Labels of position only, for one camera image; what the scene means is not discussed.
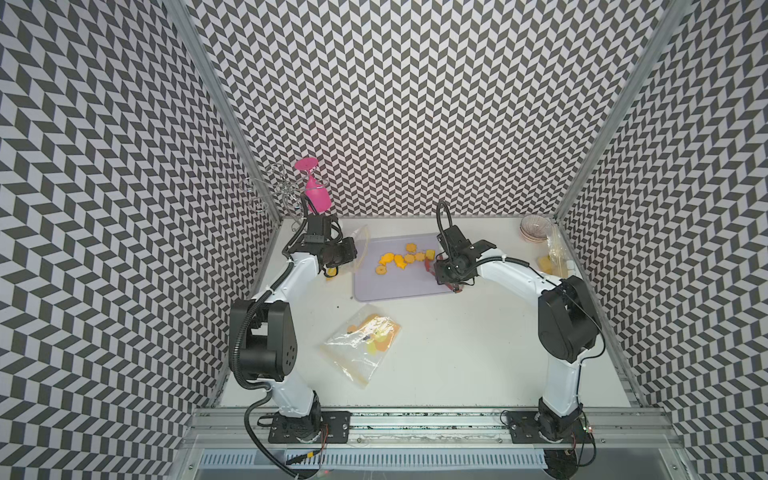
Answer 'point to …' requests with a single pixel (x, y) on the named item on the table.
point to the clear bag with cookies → (361, 342)
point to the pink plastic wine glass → (319, 194)
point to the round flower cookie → (411, 247)
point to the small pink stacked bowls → (534, 228)
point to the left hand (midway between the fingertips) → (356, 251)
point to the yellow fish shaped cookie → (387, 257)
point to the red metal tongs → (455, 288)
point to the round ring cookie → (381, 270)
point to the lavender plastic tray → (391, 266)
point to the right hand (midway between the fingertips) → (446, 277)
